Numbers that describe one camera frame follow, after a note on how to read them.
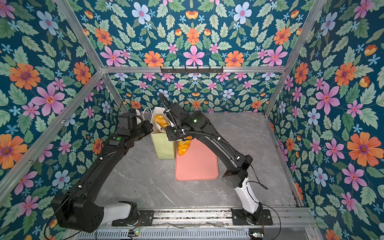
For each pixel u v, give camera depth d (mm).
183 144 983
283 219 749
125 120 566
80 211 377
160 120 805
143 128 697
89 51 825
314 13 702
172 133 611
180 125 493
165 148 844
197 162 935
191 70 927
